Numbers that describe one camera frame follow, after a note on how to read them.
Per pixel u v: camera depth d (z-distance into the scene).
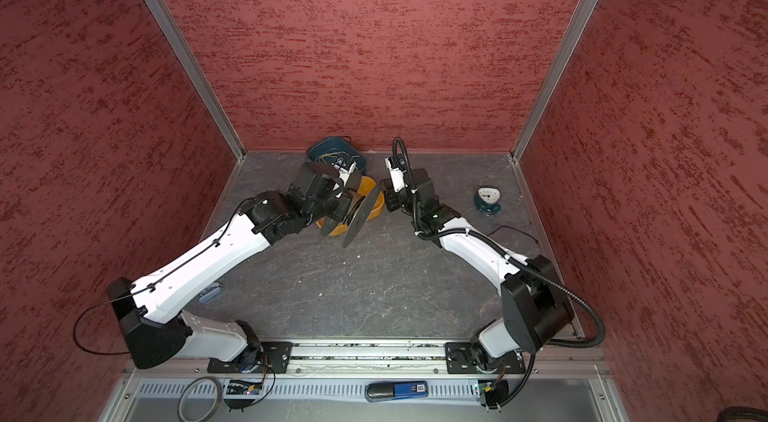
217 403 0.68
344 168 0.61
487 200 1.03
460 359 0.74
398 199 0.73
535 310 0.43
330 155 1.17
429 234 0.61
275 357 0.74
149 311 0.39
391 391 0.66
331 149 1.18
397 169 0.70
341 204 0.64
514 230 0.92
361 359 0.76
